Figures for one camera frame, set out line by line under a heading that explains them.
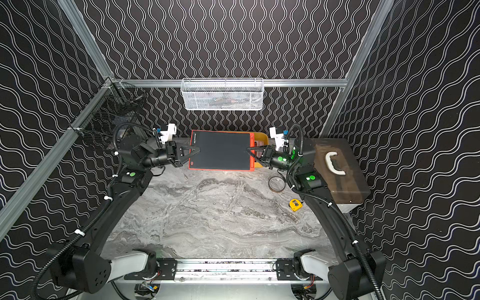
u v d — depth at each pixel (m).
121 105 0.93
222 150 0.65
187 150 0.63
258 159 0.61
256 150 0.65
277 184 1.01
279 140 0.63
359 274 0.37
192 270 0.76
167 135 0.63
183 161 0.62
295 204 0.91
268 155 0.58
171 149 0.58
